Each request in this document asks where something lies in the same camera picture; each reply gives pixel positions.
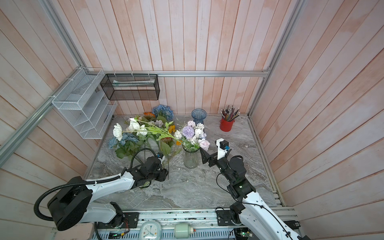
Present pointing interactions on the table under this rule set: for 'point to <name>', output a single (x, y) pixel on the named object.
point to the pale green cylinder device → (183, 230)
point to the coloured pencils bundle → (228, 114)
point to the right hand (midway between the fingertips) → (208, 144)
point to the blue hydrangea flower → (163, 110)
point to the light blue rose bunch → (129, 144)
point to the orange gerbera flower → (149, 114)
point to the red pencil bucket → (226, 126)
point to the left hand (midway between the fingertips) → (164, 174)
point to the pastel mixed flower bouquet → (193, 137)
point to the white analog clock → (150, 230)
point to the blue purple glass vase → (198, 115)
